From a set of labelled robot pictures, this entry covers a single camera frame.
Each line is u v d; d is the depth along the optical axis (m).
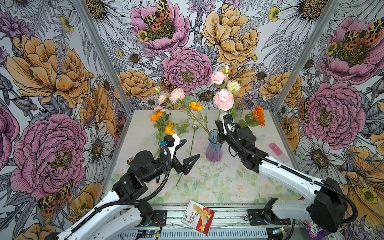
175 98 0.65
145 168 0.45
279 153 0.96
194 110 0.74
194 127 1.08
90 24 0.76
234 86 0.73
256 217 0.74
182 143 0.63
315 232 0.68
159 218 0.73
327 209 0.40
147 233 0.71
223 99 0.54
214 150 0.92
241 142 0.58
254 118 0.66
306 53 0.88
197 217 0.71
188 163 0.52
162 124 1.08
